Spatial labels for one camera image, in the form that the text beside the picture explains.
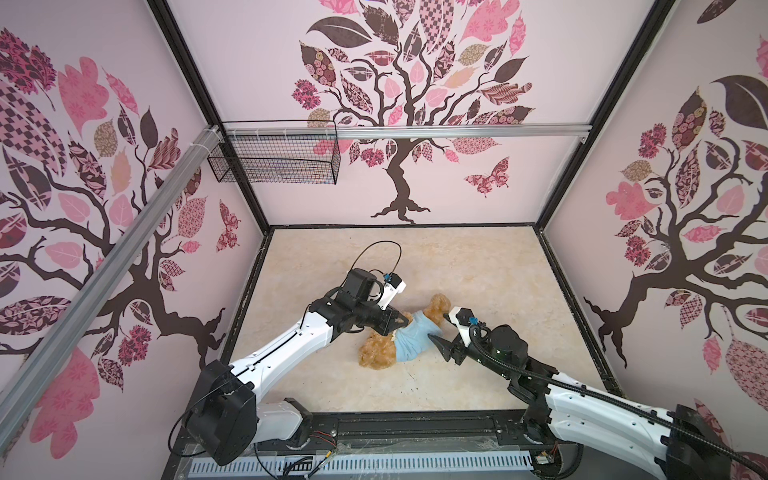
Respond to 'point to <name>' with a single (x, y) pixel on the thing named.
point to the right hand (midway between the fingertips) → (439, 322)
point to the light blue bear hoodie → (413, 337)
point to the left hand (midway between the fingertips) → (404, 326)
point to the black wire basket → (279, 161)
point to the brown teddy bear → (378, 351)
